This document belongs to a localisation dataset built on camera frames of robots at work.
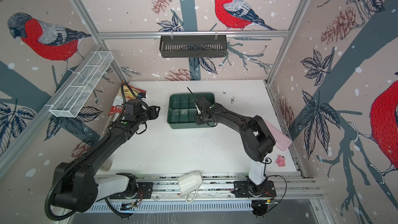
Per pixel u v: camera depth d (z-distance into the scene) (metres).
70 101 0.71
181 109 0.99
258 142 0.48
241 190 0.73
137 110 0.66
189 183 0.70
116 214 0.68
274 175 0.64
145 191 0.73
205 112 0.68
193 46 1.07
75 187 0.40
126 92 1.04
